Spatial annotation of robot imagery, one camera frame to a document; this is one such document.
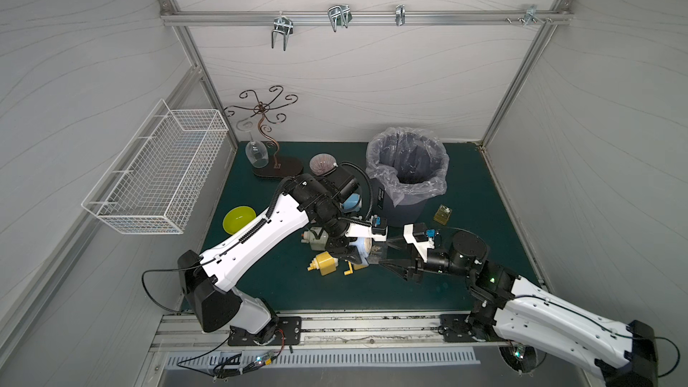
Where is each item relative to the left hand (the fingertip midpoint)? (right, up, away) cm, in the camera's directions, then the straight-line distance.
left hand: (360, 248), depth 66 cm
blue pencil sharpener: (+1, +2, -6) cm, 7 cm away
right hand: (+6, +1, -2) cm, 6 cm away
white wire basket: (-53, +17, +3) cm, 56 cm away
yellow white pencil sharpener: (-2, -11, +16) cm, 20 cm away
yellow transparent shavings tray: (+32, +3, +32) cm, 45 cm away
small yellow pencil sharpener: (-11, -8, +13) cm, 19 cm away
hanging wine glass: (-35, +26, +23) cm, 49 cm away
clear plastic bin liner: (+18, +22, +24) cm, 38 cm away
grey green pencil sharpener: (-10, +4, -6) cm, 13 cm away
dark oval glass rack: (-32, +21, +45) cm, 59 cm away
